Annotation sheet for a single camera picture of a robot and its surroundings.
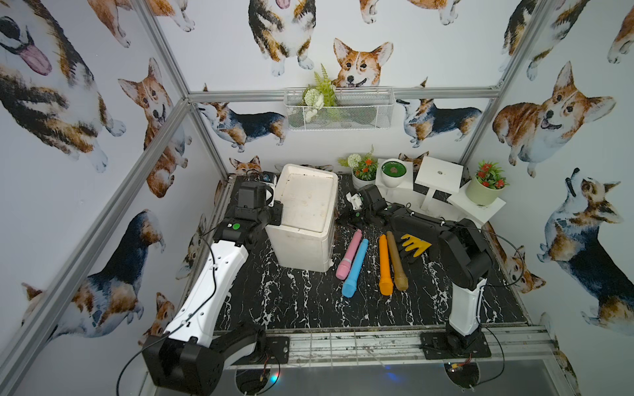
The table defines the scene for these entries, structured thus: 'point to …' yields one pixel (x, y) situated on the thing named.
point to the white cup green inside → (393, 172)
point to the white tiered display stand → (428, 176)
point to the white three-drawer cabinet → (305, 238)
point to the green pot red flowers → (487, 186)
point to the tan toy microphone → (401, 282)
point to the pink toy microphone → (343, 268)
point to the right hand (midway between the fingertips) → (330, 221)
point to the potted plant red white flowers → (364, 169)
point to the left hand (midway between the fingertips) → (277, 199)
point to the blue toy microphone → (349, 287)
